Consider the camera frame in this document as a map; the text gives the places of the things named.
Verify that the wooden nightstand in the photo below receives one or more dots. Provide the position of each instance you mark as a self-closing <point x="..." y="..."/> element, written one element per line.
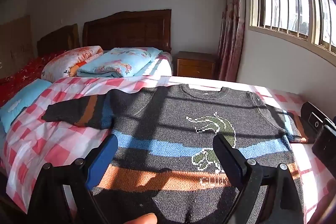
<point x="195" y="64"/>

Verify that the orange floral folded quilt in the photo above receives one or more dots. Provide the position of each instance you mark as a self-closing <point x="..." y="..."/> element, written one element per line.
<point x="71" y="58"/>

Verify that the light blue cloth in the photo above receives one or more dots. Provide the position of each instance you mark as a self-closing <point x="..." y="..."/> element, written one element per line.
<point x="23" y="98"/>

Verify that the blue floral folded quilt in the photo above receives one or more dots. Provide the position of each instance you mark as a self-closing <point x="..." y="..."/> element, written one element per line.
<point x="120" y="61"/>

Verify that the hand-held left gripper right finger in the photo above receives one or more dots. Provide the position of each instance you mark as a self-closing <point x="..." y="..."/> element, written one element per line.
<point x="229" y="161"/>

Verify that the small wooden headboard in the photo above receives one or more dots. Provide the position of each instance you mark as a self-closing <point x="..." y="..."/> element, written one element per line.
<point x="57" y="40"/>

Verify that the pink floral curtain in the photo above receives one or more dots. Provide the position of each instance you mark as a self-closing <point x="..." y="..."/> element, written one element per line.
<point x="232" y="29"/>

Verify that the large wooden headboard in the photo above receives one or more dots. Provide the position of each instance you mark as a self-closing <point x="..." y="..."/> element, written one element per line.
<point x="126" y="29"/>

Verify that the barred window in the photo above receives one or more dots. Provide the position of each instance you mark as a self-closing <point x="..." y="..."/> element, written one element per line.
<point x="275" y="29"/>

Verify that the red floral blanket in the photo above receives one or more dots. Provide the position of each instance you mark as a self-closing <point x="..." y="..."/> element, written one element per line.
<point x="23" y="74"/>

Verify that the cardboard sheet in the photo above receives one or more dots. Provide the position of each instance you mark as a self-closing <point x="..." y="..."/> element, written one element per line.
<point x="18" y="40"/>

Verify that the person's left hand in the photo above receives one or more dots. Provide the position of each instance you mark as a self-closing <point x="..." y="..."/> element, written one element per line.
<point x="144" y="220"/>

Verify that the dark grey striped knit sweater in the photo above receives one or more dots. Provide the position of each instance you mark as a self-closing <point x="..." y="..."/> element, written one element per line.
<point x="162" y="119"/>

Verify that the pink checkered bed sheet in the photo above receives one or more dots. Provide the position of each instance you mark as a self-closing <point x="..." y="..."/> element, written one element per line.
<point x="39" y="140"/>

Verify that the white floral bed sheet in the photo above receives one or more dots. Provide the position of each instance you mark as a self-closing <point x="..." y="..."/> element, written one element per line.
<point x="162" y="66"/>

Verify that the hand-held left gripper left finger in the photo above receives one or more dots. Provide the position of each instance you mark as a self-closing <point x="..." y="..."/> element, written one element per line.
<point x="101" y="161"/>

